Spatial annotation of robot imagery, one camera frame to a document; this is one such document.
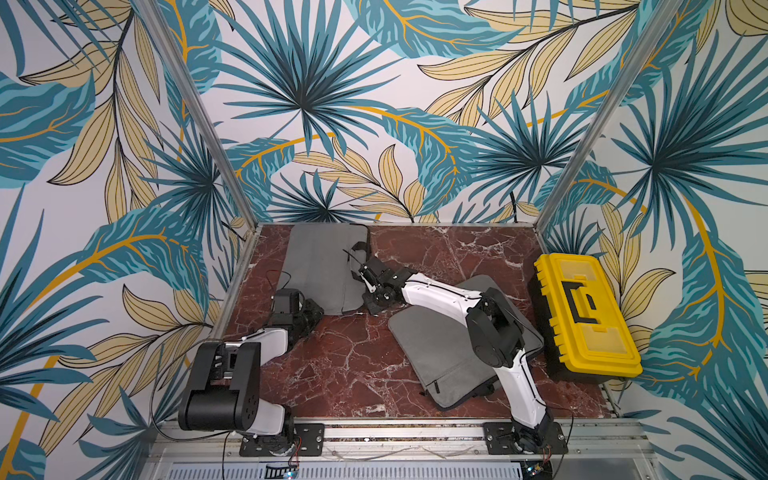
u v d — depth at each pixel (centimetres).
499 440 74
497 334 54
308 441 74
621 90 81
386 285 70
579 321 76
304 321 80
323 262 103
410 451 73
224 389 44
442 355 84
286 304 72
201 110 85
